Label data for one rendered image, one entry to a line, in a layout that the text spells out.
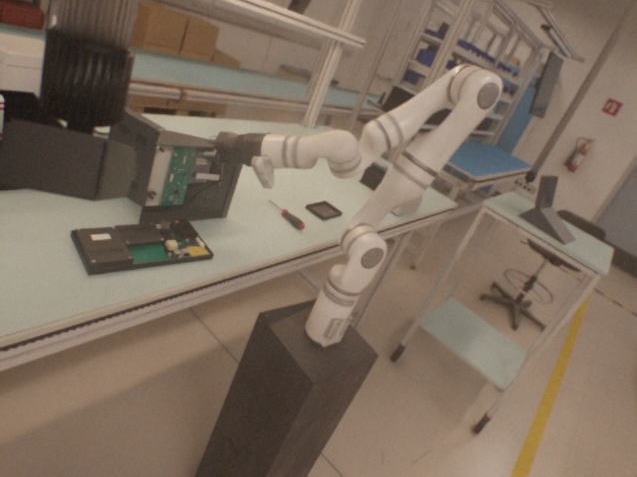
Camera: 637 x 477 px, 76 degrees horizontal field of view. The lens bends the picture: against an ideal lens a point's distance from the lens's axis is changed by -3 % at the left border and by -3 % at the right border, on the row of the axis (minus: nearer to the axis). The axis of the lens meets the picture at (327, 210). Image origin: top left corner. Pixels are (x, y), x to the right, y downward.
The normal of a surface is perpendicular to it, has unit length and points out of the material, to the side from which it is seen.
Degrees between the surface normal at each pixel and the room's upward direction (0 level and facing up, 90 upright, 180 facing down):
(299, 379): 90
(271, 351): 90
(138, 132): 90
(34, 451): 0
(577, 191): 90
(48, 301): 0
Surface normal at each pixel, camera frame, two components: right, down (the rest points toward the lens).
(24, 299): 0.36, -0.84
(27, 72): 0.72, 0.52
